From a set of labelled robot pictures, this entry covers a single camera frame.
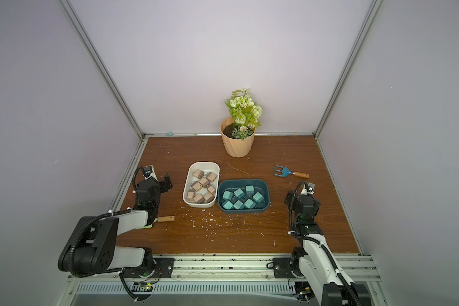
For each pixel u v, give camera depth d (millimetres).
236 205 875
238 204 875
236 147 998
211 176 975
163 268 732
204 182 953
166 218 856
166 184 851
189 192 907
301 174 1000
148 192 685
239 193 921
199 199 898
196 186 946
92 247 434
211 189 919
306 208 632
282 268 729
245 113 924
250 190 933
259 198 898
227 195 907
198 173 998
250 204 875
